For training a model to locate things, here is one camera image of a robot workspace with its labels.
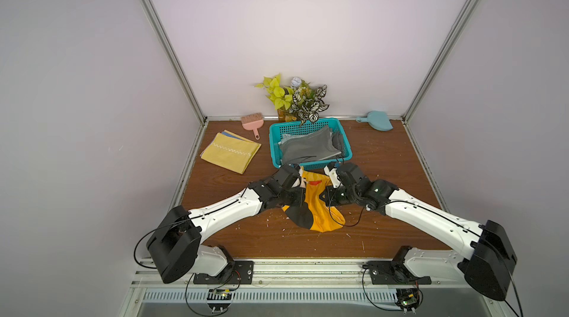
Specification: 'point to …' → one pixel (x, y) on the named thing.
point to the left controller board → (218, 294)
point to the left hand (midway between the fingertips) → (310, 198)
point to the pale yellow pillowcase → (230, 151)
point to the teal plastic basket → (280, 128)
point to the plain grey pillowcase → (319, 143)
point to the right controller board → (407, 299)
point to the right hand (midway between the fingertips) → (318, 192)
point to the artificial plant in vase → (300, 101)
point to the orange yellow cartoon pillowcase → (324, 217)
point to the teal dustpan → (378, 120)
